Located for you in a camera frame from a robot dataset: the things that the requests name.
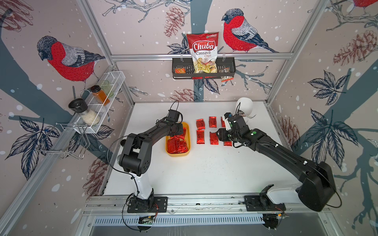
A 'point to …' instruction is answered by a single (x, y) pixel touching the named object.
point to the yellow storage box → (187, 138)
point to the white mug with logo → (244, 104)
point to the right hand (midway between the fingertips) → (218, 131)
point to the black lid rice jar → (87, 116)
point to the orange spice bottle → (99, 96)
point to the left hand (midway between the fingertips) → (182, 127)
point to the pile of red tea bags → (174, 145)
